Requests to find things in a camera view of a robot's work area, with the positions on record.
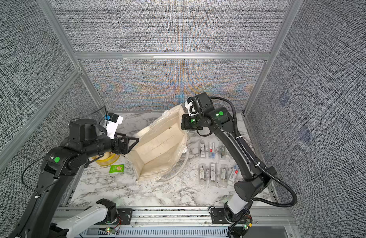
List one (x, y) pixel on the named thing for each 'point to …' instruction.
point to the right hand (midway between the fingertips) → (181, 120)
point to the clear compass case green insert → (222, 151)
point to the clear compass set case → (202, 149)
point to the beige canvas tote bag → (160, 152)
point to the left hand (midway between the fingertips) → (133, 135)
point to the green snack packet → (115, 168)
